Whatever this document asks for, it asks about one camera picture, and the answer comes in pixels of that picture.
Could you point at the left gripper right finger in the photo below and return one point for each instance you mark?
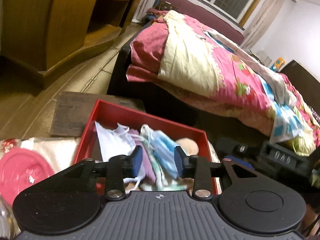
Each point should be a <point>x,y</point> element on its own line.
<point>196,168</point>

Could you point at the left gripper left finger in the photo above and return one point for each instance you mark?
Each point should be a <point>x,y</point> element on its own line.
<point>117,169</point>

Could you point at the cream plush toy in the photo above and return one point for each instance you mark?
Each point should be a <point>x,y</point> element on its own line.
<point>189,146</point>

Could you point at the light blue face mask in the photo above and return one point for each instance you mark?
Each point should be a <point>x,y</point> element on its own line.
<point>121,141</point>

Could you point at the purple fuzzy cloth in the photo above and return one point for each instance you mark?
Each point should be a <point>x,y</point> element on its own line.
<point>148,170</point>

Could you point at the mint green towel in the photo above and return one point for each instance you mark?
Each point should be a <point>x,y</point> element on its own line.
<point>164,181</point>

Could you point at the red cardboard box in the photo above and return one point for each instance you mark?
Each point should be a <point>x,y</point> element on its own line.
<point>110,115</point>

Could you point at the dark wooden board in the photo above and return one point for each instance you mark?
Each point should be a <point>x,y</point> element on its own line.
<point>73,109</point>

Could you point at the dark headboard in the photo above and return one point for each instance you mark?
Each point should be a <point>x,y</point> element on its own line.
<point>304,82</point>

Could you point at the orange toy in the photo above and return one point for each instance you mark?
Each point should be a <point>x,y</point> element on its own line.
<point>277,65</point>

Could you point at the pink lidded cup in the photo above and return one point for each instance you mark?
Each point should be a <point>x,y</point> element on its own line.
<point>20,169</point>

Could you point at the bed with pink quilt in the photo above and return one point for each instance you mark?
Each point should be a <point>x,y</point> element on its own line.
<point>178,67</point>

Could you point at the glass jar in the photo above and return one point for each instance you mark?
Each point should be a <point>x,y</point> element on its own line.
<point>7,225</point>

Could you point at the right beige curtain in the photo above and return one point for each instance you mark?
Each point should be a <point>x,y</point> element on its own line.
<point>261,22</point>

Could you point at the wooden desk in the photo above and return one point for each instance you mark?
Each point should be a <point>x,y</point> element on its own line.
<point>43,39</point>

